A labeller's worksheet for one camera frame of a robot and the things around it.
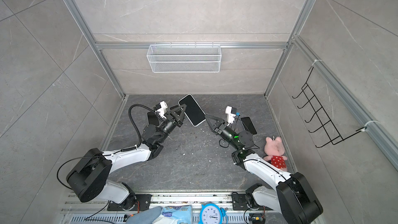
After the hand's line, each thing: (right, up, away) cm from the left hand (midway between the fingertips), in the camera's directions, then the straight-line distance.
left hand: (186, 104), depth 67 cm
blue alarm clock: (+11, -50, +2) cm, 51 cm away
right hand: (+8, -6, 0) cm, 10 cm away
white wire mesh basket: (-5, +31, +34) cm, 46 cm away
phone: (+3, -3, +1) cm, 5 cm away
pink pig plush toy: (+48, -26, +18) cm, 57 cm away
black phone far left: (-26, -9, +35) cm, 45 cm away
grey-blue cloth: (-18, -50, 0) cm, 54 cm away
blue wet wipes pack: (-4, -48, -2) cm, 48 cm away
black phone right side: (+39, -14, +39) cm, 57 cm away
